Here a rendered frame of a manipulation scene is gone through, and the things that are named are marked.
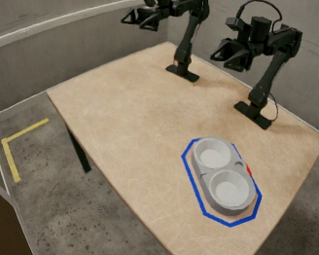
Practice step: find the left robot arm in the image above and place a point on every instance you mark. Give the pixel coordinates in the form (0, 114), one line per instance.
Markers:
(273, 45)

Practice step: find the grey steel bowl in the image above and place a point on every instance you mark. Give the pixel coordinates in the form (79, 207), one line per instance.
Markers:
(229, 188)
(212, 152)

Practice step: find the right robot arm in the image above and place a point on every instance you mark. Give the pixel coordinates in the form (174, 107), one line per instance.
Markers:
(197, 16)

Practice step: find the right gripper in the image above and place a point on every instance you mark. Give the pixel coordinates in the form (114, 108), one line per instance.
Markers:
(151, 16)

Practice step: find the blue tape outline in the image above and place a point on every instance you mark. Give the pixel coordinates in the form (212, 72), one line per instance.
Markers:
(232, 224)

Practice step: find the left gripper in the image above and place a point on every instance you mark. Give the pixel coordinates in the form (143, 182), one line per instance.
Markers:
(236, 52)

